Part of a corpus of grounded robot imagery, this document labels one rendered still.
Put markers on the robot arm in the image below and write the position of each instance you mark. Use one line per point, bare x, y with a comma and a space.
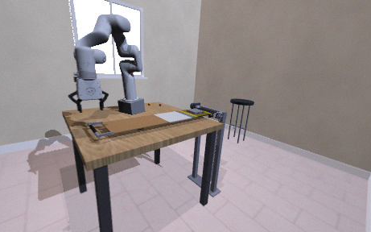
87, 57

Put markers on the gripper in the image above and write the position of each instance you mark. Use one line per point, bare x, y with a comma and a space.
88, 89

